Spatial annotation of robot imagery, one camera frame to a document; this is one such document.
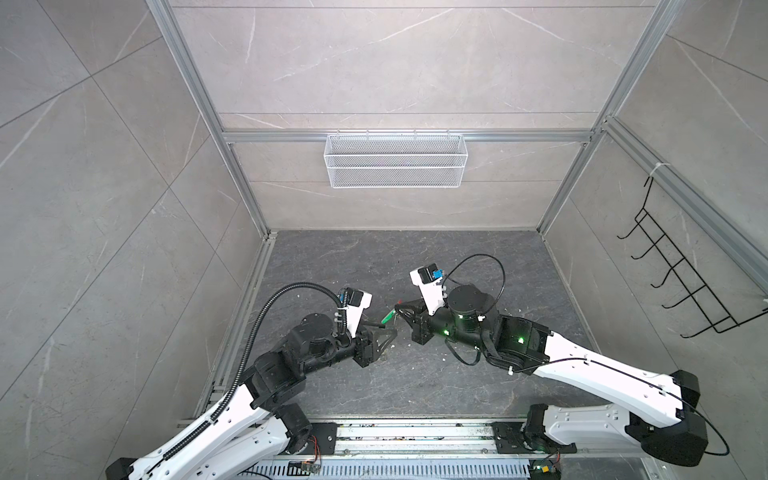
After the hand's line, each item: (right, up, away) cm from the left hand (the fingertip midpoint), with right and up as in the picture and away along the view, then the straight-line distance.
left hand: (391, 325), depth 63 cm
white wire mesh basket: (+1, +48, +38) cm, 61 cm away
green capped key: (-1, +2, +1) cm, 2 cm away
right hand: (+1, +4, 0) cm, 4 cm away
